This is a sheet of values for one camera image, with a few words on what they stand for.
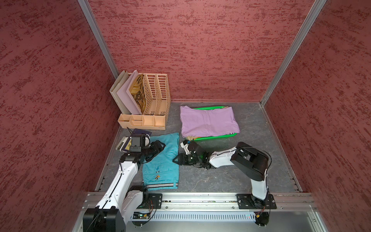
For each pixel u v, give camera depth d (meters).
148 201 0.73
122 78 0.94
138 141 0.63
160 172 0.81
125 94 0.87
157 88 1.07
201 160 0.72
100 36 0.81
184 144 0.84
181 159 0.79
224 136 0.90
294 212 0.75
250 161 0.52
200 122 0.97
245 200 0.74
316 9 0.72
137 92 0.99
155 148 0.73
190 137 0.85
